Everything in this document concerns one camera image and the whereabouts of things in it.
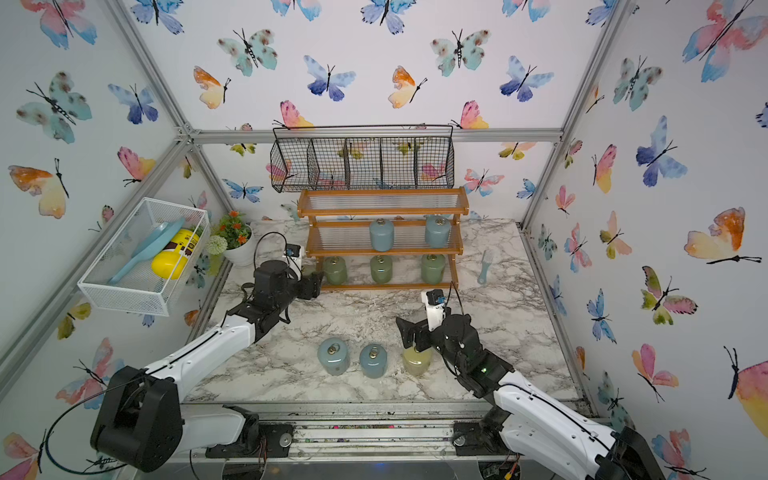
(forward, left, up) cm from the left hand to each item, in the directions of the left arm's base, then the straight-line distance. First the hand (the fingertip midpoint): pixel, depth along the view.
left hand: (312, 267), depth 86 cm
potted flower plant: (+17, +30, -6) cm, 35 cm away
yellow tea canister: (-24, -29, -11) cm, 39 cm away
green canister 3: (+7, -19, -10) cm, 23 cm away
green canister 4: (+6, -36, -9) cm, 37 cm away
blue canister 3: (+10, -37, +3) cm, 38 cm away
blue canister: (-24, -17, -10) cm, 31 cm away
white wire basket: (-9, +33, +14) cm, 37 cm away
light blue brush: (+15, -57, -19) cm, 62 cm away
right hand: (-15, -29, 0) cm, 32 cm away
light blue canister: (-22, -7, -9) cm, 25 cm away
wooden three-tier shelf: (+34, -2, -17) cm, 38 cm away
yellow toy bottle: (-8, +28, +14) cm, 32 cm away
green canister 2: (+6, -5, -8) cm, 11 cm away
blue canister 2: (+9, -20, +4) cm, 22 cm away
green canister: (-3, 0, +3) cm, 4 cm away
